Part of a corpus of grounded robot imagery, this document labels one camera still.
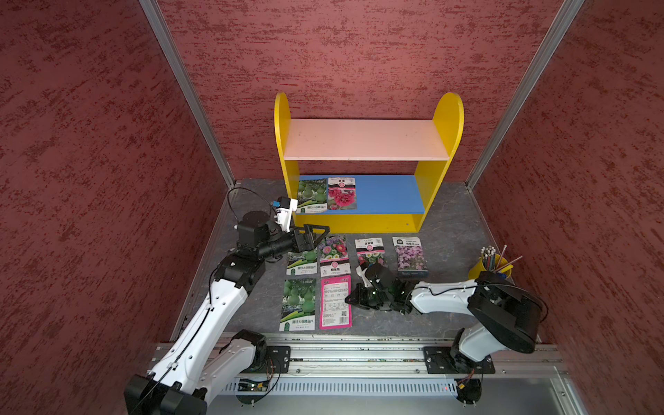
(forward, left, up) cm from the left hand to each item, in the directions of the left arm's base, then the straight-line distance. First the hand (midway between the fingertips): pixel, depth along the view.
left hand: (319, 235), depth 70 cm
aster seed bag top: (+8, -4, -27) cm, 29 cm away
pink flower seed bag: (+28, -6, -13) cm, 31 cm away
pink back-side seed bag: (-13, -4, -26) cm, 29 cm away
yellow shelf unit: (+22, -16, -12) cm, 30 cm away
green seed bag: (-10, +8, -28) cm, 30 cm away
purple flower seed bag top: (+7, -33, -27) cm, 43 cm away
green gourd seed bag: (+5, +8, -27) cm, 29 cm away
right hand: (-11, -8, -26) cm, 29 cm away
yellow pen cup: (0, -60, -17) cm, 62 cm away
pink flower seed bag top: (+11, -18, -27) cm, 34 cm away
